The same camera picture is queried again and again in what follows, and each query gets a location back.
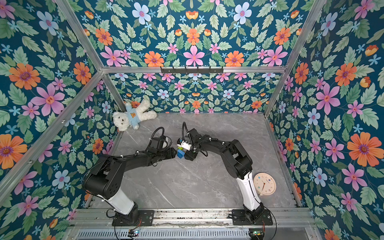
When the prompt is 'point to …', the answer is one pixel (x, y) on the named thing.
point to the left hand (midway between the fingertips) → (175, 151)
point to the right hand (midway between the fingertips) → (193, 149)
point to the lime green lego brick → (180, 148)
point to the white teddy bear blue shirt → (122, 121)
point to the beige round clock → (264, 183)
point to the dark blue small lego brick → (179, 155)
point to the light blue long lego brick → (181, 152)
